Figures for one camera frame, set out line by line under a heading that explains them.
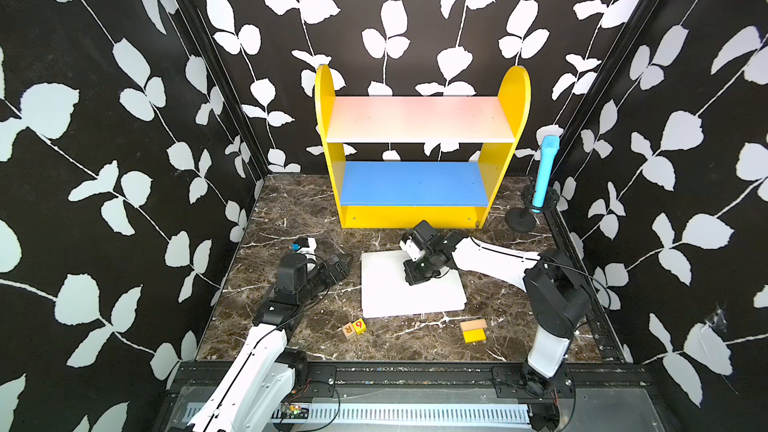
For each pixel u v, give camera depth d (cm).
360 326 80
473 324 84
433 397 73
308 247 74
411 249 77
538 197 87
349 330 80
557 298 48
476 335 82
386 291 86
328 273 71
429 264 69
